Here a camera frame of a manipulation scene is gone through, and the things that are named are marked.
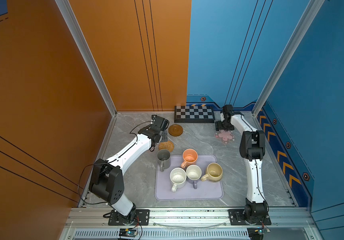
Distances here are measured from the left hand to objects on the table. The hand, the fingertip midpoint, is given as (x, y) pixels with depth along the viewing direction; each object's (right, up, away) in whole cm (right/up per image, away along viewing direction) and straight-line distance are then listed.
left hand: (156, 133), depth 88 cm
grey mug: (+4, -16, +3) cm, 17 cm away
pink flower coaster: (+47, -4, +17) cm, 50 cm away
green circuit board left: (-11, -46, -17) cm, 51 cm away
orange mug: (+21, -15, +6) cm, 26 cm away
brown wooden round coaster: (+11, +1, +21) cm, 24 cm away
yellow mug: (+34, -23, -1) cm, 42 cm away
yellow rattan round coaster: (+7, -9, +12) cm, 16 cm away
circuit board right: (+50, -46, -18) cm, 70 cm away
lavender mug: (+22, -24, -1) cm, 33 cm away
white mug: (+13, -25, -2) cm, 28 cm away
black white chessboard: (+26, +14, +28) cm, 40 cm away
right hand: (+46, +3, +23) cm, 51 cm away
